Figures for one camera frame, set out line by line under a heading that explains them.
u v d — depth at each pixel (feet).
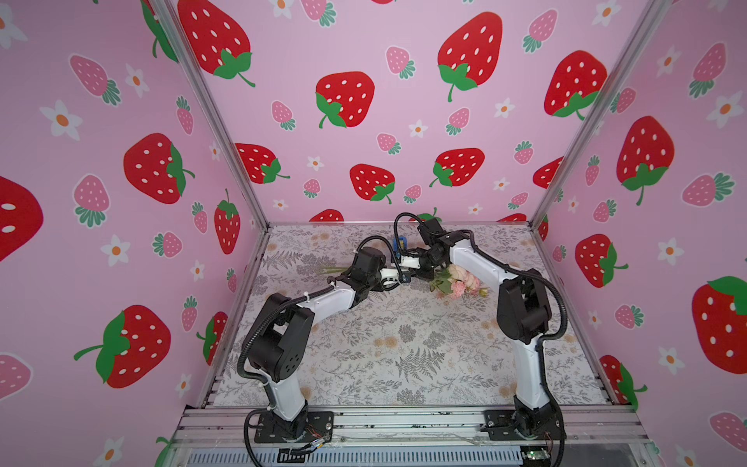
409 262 2.80
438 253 2.40
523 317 1.84
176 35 2.34
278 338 1.60
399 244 3.49
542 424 2.11
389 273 2.75
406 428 2.45
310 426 2.40
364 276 2.38
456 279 3.04
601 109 2.82
